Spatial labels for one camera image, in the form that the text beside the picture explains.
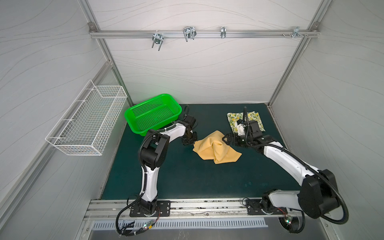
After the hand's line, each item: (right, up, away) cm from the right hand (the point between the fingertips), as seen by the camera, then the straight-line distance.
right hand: (231, 135), depth 86 cm
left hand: (-20, -5, +12) cm, 24 cm away
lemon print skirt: (+7, +11, +22) cm, 26 cm away
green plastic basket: (-51, +15, +29) cm, 61 cm away
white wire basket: (-72, +7, -17) cm, 74 cm away
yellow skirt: (-10, -6, 0) cm, 12 cm away
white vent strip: (-6, -40, -15) cm, 43 cm away
